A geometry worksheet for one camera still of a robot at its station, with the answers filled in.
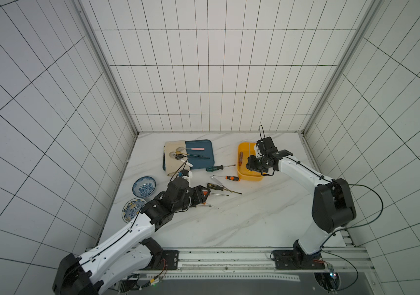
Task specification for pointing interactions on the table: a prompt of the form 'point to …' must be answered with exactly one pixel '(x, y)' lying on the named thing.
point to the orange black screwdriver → (206, 193)
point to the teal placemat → (200, 163)
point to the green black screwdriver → (215, 168)
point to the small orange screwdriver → (236, 178)
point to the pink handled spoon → (193, 149)
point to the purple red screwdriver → (241, 159)
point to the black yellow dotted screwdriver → (218, 187)
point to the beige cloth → (173, 165)
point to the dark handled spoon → (174, 155)
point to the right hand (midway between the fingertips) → (242, 165)
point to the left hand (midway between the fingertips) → (203, 195)
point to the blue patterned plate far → (143, 187)
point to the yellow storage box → (244, 150)
